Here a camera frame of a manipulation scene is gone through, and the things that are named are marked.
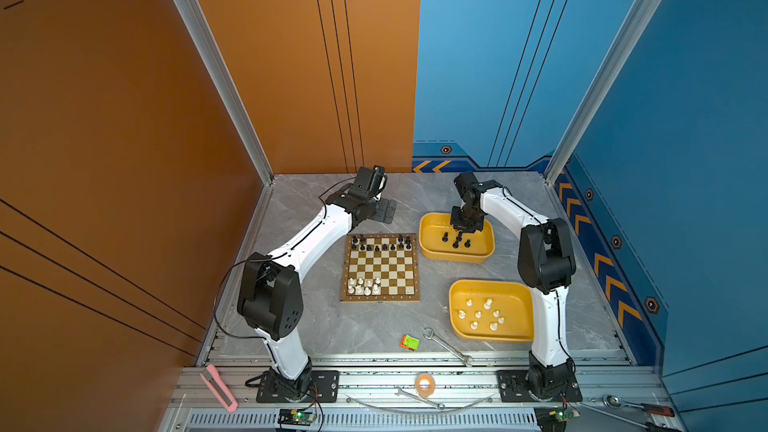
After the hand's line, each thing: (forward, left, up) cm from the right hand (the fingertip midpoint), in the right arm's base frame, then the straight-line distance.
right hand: (455, 228), depth 100 cm
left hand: (0, +25, +15) cm, 29 cm away
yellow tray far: (-3, +5, -4) cm, 7 cm away
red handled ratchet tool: (-49, -31, -3) cm, 58 cm away
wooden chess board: (-14, +25, -2) cm, 29 cm away
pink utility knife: (-45, +65, -3) cm, 79 cm away
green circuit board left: (-52, +44, -5) cm, 68 cm away
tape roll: (-45, +13, -6) cm, 47 cm away
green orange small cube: (-36, +17, -1) cm, 40 cm away
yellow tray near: (-27, -7, -3) cm, 28 cm away
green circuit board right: (-52, -17, -6) cm, 55 cm away
